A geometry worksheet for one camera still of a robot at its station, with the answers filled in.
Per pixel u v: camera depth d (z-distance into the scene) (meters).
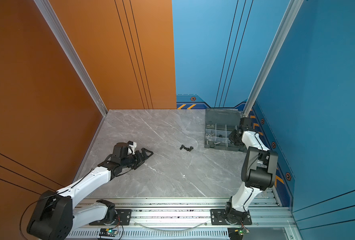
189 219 0.75
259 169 0.49
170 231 0.71
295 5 0.69
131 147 0.71
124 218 0.74
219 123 1.18
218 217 0.72
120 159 0.67
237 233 0.71
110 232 0.71
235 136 0.83
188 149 0.97
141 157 0.76
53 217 0.40
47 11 0.71
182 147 0.99
